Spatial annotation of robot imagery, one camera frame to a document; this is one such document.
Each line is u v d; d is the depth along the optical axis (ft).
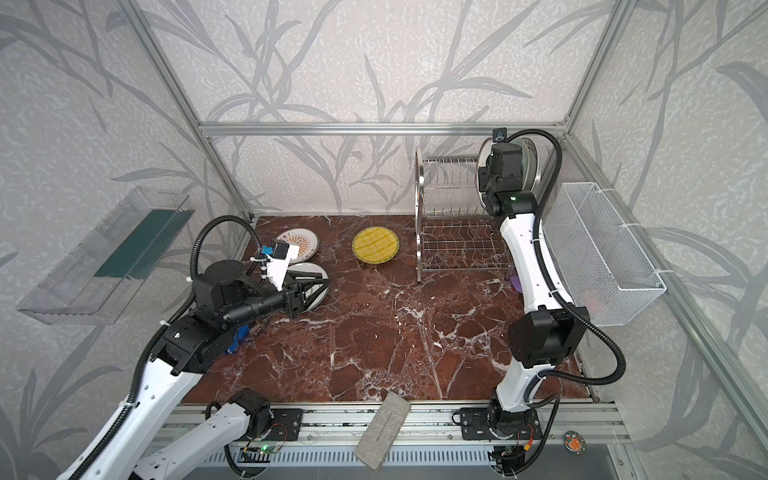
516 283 3.25
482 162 2.90
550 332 1.48
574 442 2.32
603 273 2.06
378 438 2.27
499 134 2.10
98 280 2.14
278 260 1.75
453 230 4.94
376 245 3.65
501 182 1.89
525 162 1.83
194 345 1.43
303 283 1.84
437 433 2.40
